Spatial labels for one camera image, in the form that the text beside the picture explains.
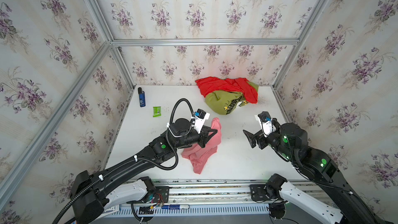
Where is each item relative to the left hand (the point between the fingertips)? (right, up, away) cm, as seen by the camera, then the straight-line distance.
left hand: (216, 128), depth 66 cm
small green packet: (-38, +4, +42) cm, 57 cm away
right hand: (+15, +2, -2) cm, 15 cm away
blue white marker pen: (-18, -36, +3) cm, 41 cm away
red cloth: (+28, +20, +44) cm, 56 cm away
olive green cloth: (+9, +11, +32) cm, 35 cm away
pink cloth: (-8, -16, +10) cm, 20 cm away
